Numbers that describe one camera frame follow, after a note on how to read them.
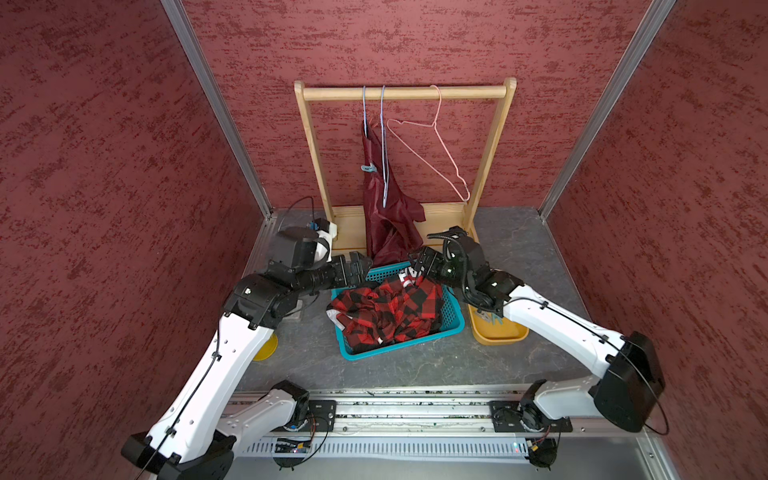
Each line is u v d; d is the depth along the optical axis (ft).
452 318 2.79
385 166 2.34
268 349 2.79
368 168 2.32
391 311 2.72
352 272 1.89
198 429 1.19
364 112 2.95
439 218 3.86
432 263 2.24
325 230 1.92
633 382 1.31
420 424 2.43
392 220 3.39
